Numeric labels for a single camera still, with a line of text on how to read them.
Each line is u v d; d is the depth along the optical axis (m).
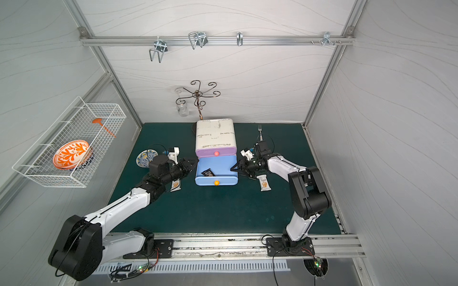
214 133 0.86
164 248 0.74
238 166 0.84
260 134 1.15
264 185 0.91
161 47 0.78
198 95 0.93
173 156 0.76
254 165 0.78
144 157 1.01
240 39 0.79
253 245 0.75
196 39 0.76
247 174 0.82
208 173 0.86
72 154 0.64
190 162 0.76
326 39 0.77
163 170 0.64
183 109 1.00
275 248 0.73
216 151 0.82
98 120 0.79
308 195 0.48
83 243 0.40
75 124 0.70
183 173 0.73
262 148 0.76
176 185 0.90
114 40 0.78
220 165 0.88
